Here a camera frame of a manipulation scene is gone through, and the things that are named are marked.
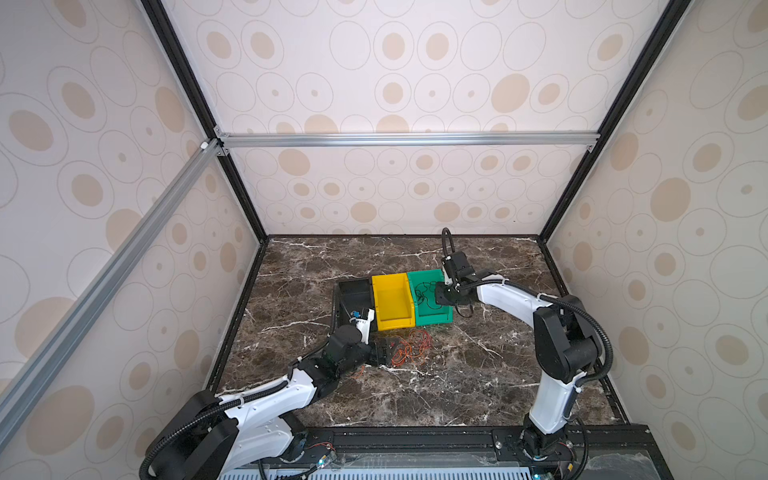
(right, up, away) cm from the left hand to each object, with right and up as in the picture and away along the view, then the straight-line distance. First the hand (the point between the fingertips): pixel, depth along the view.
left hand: (395, 337), depth 81 cm
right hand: (+15, +10, +16) cm, 24 cm away
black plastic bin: (-16, +8, +25) cm, 31 cm away
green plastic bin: (+10, +12, +22) cm, 27 cm away
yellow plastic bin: (0, +7, +21) cm, 22 cm away
